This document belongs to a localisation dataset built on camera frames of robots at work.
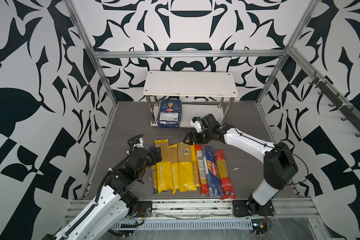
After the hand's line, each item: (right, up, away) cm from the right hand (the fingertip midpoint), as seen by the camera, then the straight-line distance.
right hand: (189, 139), depth 84 cm
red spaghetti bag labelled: (+7, -16, +1) cm, 18 cm away
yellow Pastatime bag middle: (-8, -17, +1) cm, 18 cm away
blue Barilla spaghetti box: (+12, -17, -3) cm, 21 cm away
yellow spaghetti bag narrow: (+4, -22, -4) cm, 22 cm away
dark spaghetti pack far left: (-19, -21, -3) cm, 28 cm away
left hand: (-18, -4, -8) cm, 20 cm away
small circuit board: (+32, -39, -13) cm, 52 cm away
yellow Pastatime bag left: (-13, -19, -4) cm, 24 cm away
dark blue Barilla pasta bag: (-11, +13, +12) cm, 21 cm away
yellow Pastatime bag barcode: (-2, -20, -5) cm, 20 cm away
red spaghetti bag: (+18, -25, -8) cm, 32 cm away
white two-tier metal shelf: (+6, +24, -7) cm, 26 cm away
